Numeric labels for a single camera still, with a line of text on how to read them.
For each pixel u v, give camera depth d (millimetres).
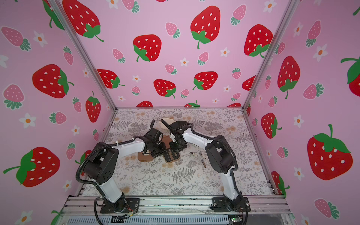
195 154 929
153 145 750
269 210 731
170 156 909
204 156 929
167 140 841
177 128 747
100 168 475
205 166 881
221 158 521
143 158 907
